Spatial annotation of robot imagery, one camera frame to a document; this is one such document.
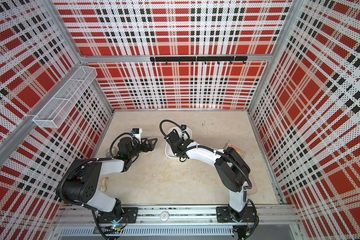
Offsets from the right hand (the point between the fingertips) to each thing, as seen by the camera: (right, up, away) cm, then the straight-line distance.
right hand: (180, 142), depth 90 cm
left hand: (-18, +1, +2) cm, 18 cm away
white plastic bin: (+4, +7, -11) cm, 14 cm away
